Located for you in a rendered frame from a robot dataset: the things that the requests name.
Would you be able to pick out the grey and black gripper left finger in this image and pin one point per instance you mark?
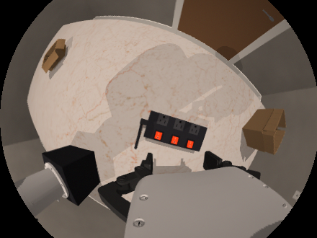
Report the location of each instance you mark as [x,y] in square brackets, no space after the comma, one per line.
[111,193]

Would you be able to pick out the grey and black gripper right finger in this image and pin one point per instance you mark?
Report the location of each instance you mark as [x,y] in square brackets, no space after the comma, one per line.
[212,161]

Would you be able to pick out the black power strip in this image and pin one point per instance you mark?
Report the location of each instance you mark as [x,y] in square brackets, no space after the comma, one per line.
[174,131]

